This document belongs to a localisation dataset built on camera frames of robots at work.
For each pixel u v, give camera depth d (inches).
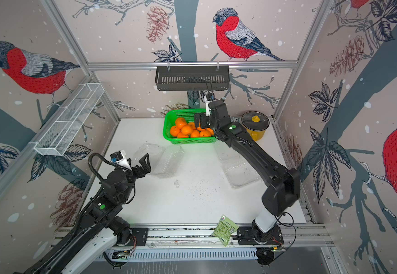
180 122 41.8
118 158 24.3
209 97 26.3
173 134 42.2
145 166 26.6
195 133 40.9
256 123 39.6
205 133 40.9
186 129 39.3
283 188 17.0
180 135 41.1
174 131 42.1
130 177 25.0
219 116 22.8
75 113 32.2
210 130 42.1
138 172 25.9
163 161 39.1
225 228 29.5
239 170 37.6
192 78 41.7
